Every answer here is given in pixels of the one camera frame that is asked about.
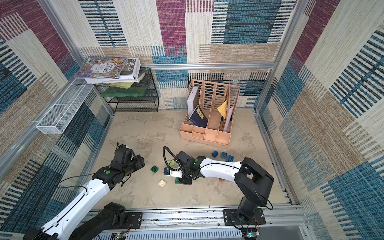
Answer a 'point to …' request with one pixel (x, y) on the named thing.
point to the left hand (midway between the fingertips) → (140, 160)
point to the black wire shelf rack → (142, 96)
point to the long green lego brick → (176, 181)
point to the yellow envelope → (222, 109)
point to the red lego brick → (220, 179)
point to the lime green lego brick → (172, 163)
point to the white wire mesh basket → (58, 118)
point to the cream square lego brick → (161, 183)
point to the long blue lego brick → (230, 158)
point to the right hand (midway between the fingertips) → (179, 175)
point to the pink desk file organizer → (210, 111)
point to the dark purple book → (198, 117)
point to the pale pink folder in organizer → (230, 115)
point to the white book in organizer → (192, 100)
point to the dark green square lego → (154, 169)
